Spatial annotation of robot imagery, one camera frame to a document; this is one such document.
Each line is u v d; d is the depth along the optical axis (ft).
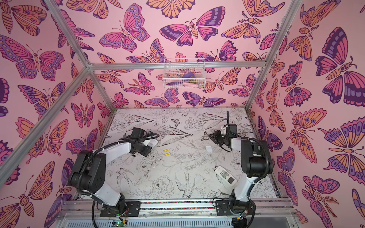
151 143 3.11
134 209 2.40
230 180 2.68
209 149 3.19
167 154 3.10
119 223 2.38
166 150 3.14
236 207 2.20
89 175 1.51
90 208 2.50
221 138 2.86
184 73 3.18
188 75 3.11
